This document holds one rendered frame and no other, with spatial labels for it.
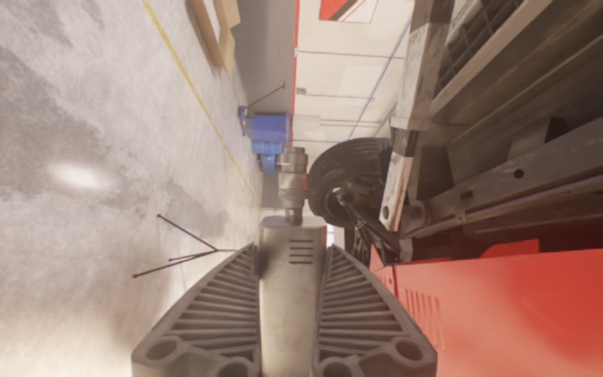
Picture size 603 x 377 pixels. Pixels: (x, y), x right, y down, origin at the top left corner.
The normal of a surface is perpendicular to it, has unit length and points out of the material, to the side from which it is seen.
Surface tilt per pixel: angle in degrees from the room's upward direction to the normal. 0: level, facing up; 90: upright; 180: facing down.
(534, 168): 180
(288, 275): 92
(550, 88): 180
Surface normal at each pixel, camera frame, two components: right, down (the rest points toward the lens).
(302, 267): 0.02, 0.08
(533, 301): -1.00, -0.02
